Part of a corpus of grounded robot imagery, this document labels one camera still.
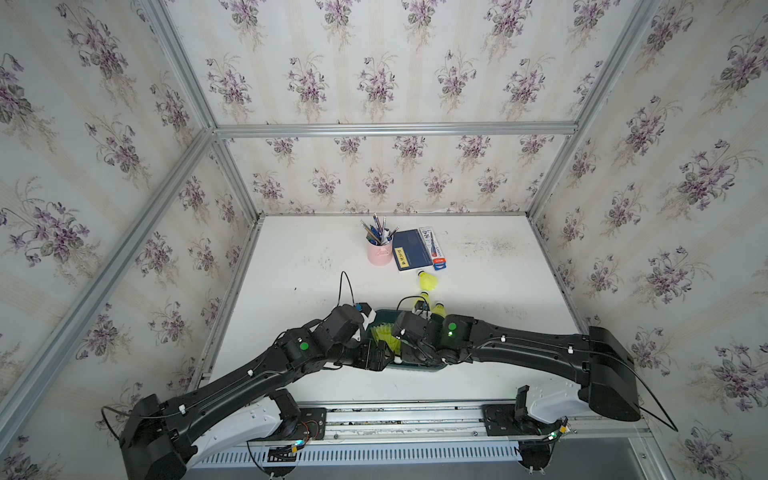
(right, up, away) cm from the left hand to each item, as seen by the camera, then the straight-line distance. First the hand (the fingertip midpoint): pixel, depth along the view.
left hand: (387, 361), depth 72 cm
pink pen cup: (-2, +25, +28) cm, 37 cm away
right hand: (+5, 0, +4) cm, 7 cm away
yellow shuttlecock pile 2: (+16, +8, +19) cm, 26 cm away
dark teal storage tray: (0, +9, +9) cm, 12 cm away
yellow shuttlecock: (+9, +14, +1) cm, 17 cm away
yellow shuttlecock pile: (+14, +16, +27) cm, 34 cm away
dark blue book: (+9, +26, +37) cm, 46 cm away
